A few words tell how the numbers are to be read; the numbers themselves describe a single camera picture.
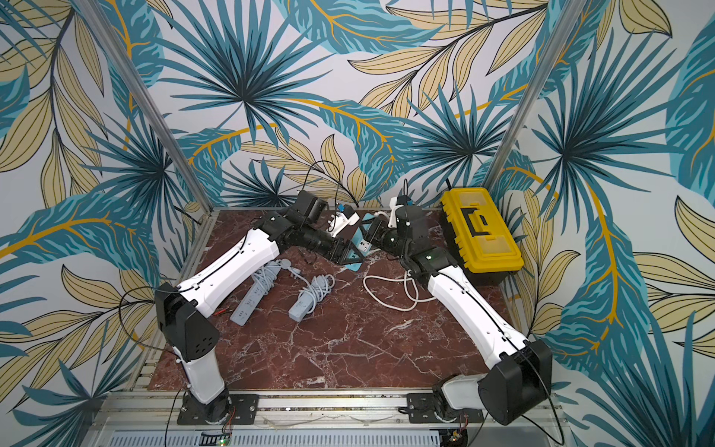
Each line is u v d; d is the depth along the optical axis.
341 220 0.69
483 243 0.89
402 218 0.56
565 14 0.69
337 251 0.65
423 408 0.73
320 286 0.90
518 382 0.39
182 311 0.44
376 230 0.65
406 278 0.97
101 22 0.69
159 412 0.75
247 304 0.87
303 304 0.87
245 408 0.74
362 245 0.74
